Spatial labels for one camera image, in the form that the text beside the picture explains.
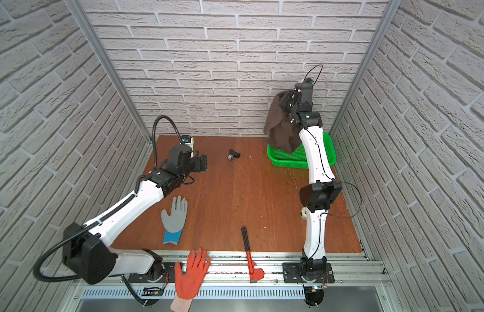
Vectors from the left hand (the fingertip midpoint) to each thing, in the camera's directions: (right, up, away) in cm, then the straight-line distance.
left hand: (200, 152), depth 81 cm
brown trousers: (+38, +10, +14) cm, 41 cm away
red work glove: (-2, -50, -10) cm, 51 cm away
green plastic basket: (+47, -3, +20) cm, 51 cm away
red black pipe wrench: (+23, -47, -8) cm, 53 cm away
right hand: (+38, +25, 0) cm, 46 cm away
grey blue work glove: (-13, -33, +5) cm, 36 cm away
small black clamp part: (+12, 0, +29) cm, 32 cm away
